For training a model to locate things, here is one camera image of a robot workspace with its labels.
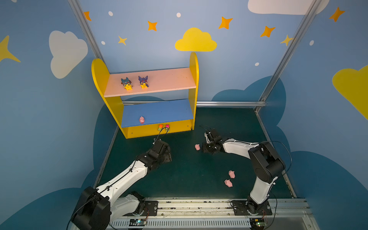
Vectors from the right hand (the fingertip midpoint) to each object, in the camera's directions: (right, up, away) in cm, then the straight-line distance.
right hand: (204, 146), depth 97 cm
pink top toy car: (-26, +12, +10) cm, 31 cm away
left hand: (-23, -3, -12) cm, 26 cm away
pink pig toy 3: (+16, -15, -12) cm, 24 cm away
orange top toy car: (-32, +13, +9) cm, 35 cm away
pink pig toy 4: (+12, -19, -15) cm, 27 cm away
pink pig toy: (-42, +18, -4) cm, 46 cm away
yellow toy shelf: (-17, +23, 0) cm, 28 cm away
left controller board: (-37, -33, -26) cm, 56 cm away
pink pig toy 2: (-4, 0, 0) cm, 4 cm away
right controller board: (+24, -35, -26) cm, 49 cm away
